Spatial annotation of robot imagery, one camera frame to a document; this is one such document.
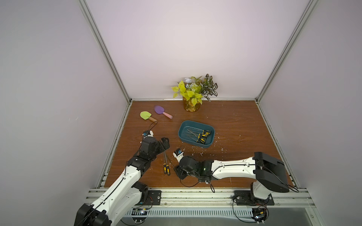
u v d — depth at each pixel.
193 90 1.01
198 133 0.96
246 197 0.73
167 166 0.84
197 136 0.95
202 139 0.93
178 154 0.70
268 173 0.43
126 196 0.57
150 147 0.63
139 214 0.72
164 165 0.85
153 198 0.73
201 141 0.94
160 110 1.14
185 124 0.99
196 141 0.94
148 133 0.73
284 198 0.74
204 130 0.98
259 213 0.70
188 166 0.59
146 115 1.11
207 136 0.95
